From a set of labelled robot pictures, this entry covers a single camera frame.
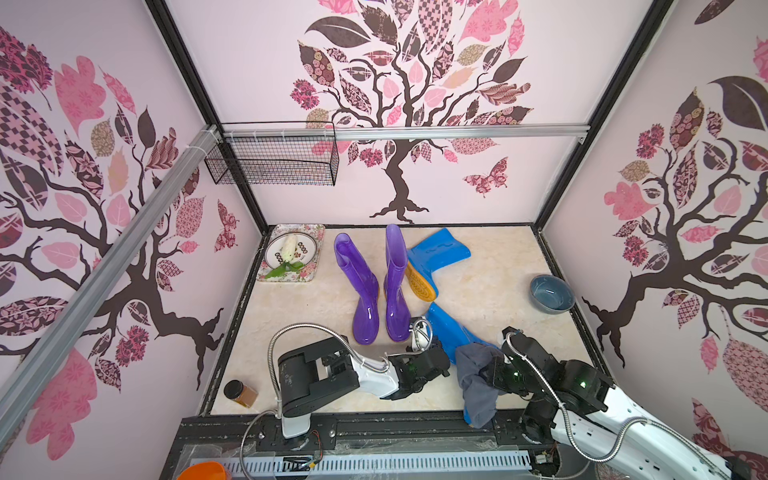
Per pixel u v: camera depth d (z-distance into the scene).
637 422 0.46
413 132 0.95
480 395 0.69
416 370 0.65
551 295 0.99
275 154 0.95
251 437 0.74
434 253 1.08
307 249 1.11
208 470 0.69
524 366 0.54
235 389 0.76
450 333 0.87
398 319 0.88
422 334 0.73
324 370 0.50
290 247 1.09
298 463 0.72
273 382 0.48
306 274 1.06
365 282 0.94
